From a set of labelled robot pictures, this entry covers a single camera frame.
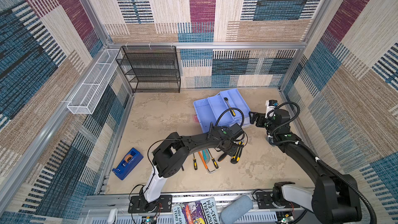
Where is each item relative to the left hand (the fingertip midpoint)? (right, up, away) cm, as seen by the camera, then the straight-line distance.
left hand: (232, 148), depth 87 cm
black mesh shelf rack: (-52, +49, +24) cm, 75 cm away
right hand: (+13, +18, -1) cm, 23 cm away
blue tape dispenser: (-54, -6, -6) cm, 54 cm away
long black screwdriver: (-9, -8, -2) cm, 12 cm away
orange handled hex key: (-15, -8, -1) cm, 17 cm away
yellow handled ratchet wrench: (+1, +20, +6) cm, 21 cm away
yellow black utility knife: (+2, -5, 0) cm, 6 cm away
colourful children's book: (-16, -23, -17) cm, 33 cm away
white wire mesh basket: (-68, +27, -16) cm, 75 cm away
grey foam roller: (-2, -22, -18) cm, 28 cm away
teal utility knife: (-14, -4, +1) cm, 15 cm away
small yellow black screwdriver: (-20, -8, -2) cm, 22 cm away
